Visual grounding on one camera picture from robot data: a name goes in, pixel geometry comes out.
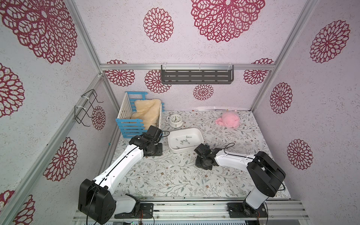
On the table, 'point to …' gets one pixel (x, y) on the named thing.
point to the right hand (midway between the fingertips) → (200, 165)
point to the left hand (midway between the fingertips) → (156, 151)
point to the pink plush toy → (229, 119)
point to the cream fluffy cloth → (148, 110)
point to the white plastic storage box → (185, 139)
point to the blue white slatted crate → (133, 128)
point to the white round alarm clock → (175, 120)
